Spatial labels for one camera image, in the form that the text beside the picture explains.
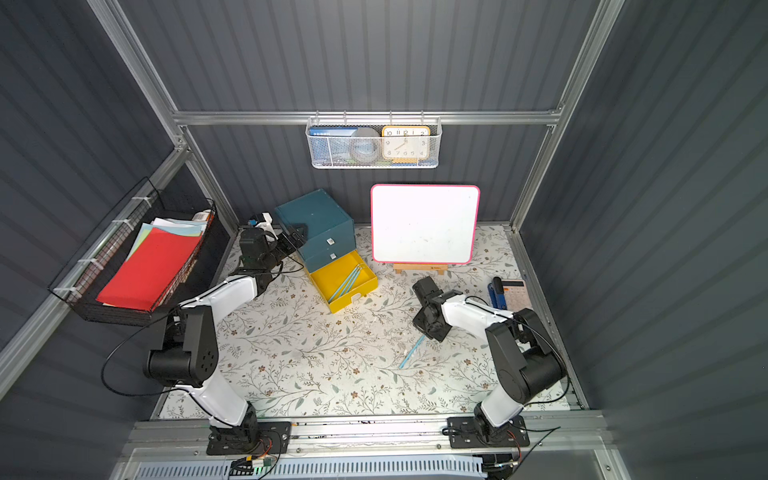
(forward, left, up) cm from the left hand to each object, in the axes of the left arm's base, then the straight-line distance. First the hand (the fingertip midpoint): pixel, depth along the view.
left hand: (296, 230), depth 91 cm
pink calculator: (-11, -71, -20) cm, 75 cm away
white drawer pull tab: (-2, -10, -3) cm, 11 cm away
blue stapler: (-12, -64, -18) cm, 68 cm away
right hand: (-23, -40, -20) cm, 51 cm away
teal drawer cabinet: (0, -11, +1) cm, 11 cm away
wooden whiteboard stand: (-2, -46, -17) cm, 50 cm away
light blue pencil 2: (-8, -12, -21) cm, 25 cm away
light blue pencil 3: (-7, -14, -20) cm, 25 cm away
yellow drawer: (-6, -8, -18) cm, 20 cm away
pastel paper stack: (-8, +24, +9) cm, 27 cm away
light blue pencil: (-7, -12, -20) cm, 24 cm away
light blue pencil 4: (-30, -35, -21) cm, 51 cm away
